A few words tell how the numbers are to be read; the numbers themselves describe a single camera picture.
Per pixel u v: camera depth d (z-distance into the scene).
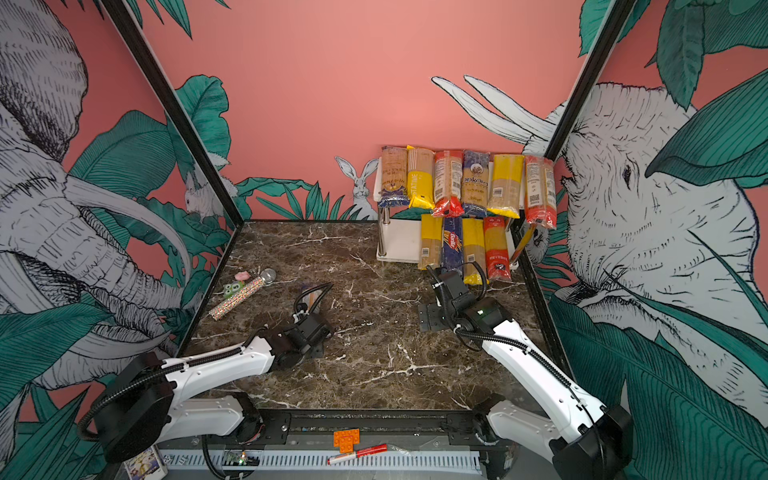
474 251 1.01
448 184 0.77
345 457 0.70
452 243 1.01
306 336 0.66
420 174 0.81
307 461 0.70
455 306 0.56
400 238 1.07
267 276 1.00
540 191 0.78
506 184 0.80
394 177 0.80
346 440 0.71
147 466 0.67
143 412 0.41
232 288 0.99
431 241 1.02
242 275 1.01
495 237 1.05
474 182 0.80
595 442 0.37
